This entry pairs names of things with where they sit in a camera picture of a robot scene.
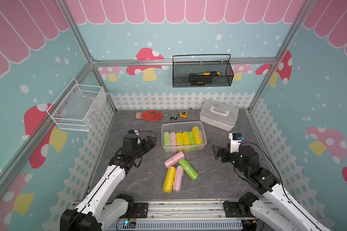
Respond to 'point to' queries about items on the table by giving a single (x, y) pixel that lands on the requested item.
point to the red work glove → (149, 115)
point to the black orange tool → (198, 83)
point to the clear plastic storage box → (181, 126)
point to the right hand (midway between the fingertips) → (219, 144)
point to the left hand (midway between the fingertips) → (152, 144)
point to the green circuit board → (128, 224)
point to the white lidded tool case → (219, 114)
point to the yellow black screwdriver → (207, 73)
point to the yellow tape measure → (183, 114)
